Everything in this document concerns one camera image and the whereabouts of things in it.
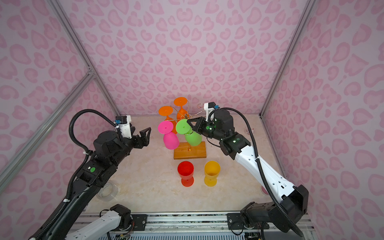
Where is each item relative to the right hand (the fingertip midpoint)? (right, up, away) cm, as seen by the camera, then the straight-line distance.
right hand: (186, 120), depth 65 cm
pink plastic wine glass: (-9, -9, +13) cm, 18 cm away
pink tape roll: (+41, -38, +17) cm, 58 cm away
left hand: (-20, -2, +1) cm, 20 cm away
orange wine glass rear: (-4, +5, +20) cm, 21 cm away
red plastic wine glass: (-1, -24, +11) cm, 27 cm away
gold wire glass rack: (-1, +3, +11) cm, 11 cm away
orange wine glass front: (-11, +5, +12) cm, 17 cm away
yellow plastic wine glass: (+13, -25, +15) cm, 32 cm away
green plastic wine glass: (+2, -8, +10) cm, 13 cm away
